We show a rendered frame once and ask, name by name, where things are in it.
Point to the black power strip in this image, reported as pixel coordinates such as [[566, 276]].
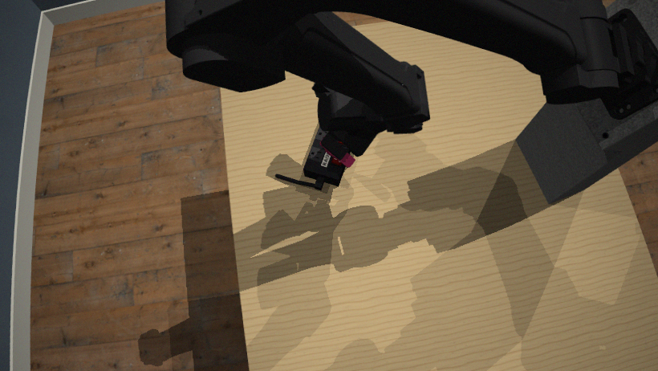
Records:
[[320, 166]]

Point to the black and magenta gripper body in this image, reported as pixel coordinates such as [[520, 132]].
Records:
[[357, 144]]

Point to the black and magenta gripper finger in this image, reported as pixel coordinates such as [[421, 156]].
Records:
[[347, 160]]

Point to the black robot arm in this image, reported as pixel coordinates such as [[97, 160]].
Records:
[[244, 45]]

